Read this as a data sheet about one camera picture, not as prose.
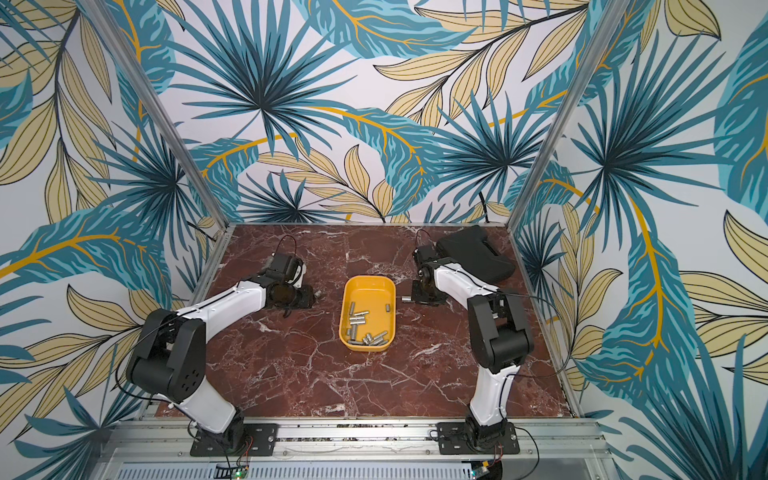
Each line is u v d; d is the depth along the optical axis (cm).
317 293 97
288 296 78
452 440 73
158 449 76
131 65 75
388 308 96
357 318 93
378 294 102
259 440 74
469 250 109
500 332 50
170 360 45
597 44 73
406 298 99
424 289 82
